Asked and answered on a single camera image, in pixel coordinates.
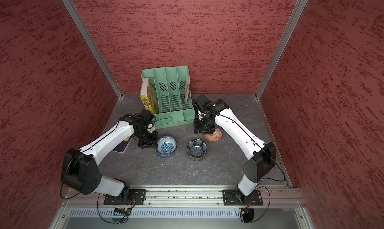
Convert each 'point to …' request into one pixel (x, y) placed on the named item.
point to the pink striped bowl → (197, 160)
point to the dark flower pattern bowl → (196, 149)
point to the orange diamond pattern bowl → (215, 137)
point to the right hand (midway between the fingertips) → (198, 134)
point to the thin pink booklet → (187, 90)
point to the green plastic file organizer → (170, 88)
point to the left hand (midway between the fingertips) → (156, 148)
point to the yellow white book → (148, 95)
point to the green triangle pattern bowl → (197, 159)
